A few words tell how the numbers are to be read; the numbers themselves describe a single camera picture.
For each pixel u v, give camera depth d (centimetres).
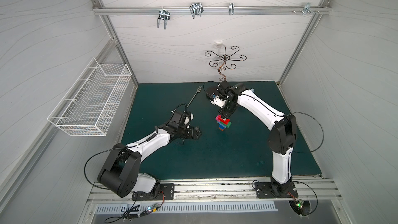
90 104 69
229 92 63
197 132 78
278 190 65
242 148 90
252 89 108
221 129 96
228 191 75
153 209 68
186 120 77
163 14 78
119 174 42
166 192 74
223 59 93
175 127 69
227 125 88
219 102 79
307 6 77
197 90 115
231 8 78
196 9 76
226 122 87
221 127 93
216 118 90
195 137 77
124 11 78
